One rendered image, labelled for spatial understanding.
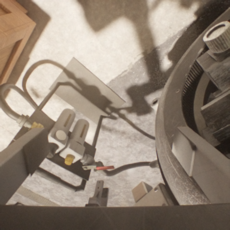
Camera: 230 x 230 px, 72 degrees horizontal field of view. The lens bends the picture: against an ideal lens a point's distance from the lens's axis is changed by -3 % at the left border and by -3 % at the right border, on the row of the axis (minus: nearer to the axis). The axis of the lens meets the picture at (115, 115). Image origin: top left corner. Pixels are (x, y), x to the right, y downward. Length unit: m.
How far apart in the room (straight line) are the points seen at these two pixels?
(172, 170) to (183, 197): 0.05
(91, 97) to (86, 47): 0.31
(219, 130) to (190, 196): 0.11
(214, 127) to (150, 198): 0.19
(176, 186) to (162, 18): 0.75
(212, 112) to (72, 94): 0.92
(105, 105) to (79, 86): 0.21
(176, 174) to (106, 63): 0.76
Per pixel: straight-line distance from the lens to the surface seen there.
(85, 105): 1.13
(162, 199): 0.36
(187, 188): 0.30
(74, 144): 0.76
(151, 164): 0.56
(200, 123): 0.43
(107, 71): 0.98
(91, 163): 0.81
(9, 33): 0.80
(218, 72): 0.32
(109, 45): 0.93
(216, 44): 0.32
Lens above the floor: 0.88
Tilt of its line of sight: 50 degrees down
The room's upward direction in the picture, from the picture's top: 170 degrees counter-clockwise
